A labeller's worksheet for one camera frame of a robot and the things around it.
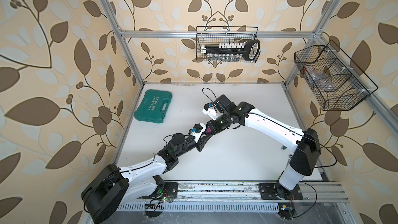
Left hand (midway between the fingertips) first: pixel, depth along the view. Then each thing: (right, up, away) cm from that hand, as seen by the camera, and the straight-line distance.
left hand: (207, 129), depth 76 cm
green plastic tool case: (-36, +11, +26) cm, 45 cm away
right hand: (0, -1, +1) cm, 1 cm away
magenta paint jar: (0, 0, -3) cm, 3 cm away
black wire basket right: (+62, +23, -3) cm, 66 cm away
